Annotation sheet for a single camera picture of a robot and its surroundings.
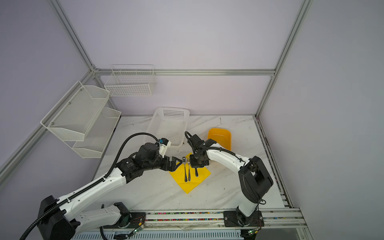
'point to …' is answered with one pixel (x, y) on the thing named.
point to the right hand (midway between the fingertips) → (193, 165)
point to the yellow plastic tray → (221, 136)
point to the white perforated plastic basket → (169, 123)
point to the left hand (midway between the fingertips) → (174, 161)
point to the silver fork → (189, 175)
